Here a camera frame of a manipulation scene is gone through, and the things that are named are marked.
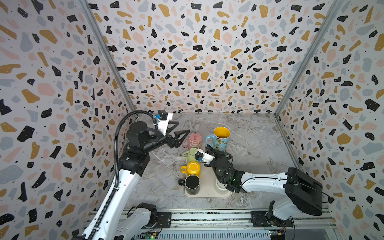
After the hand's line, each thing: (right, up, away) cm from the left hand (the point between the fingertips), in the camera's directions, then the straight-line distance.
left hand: (182, 125), depth 62 cm
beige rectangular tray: (+13, -33, +21) cm, 41 cm away
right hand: (+12, -9, +15) cm, 20 cm away
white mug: (+17, -26, +1) cm, 31 cm away
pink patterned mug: (+4, -9, +29) cm, 31 cm away
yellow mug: (+3, -23, +19) cm, 30 cm away
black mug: (+3, -30, +14) cm, 33 cm away
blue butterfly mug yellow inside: (+17, -7, +10) cm, 21 cm away
